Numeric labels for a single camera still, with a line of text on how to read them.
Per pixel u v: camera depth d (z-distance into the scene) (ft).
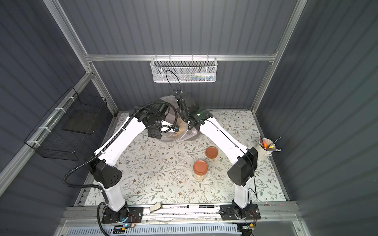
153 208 2.43
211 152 3.16
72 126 2.38
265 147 2.94
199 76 3.05
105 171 1.44
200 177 2.76
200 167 2.65
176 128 2.29
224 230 2.31
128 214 2.35
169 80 2.03
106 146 1.53
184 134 2.38
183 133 2.38
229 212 2.40
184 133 2.38
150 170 2.92
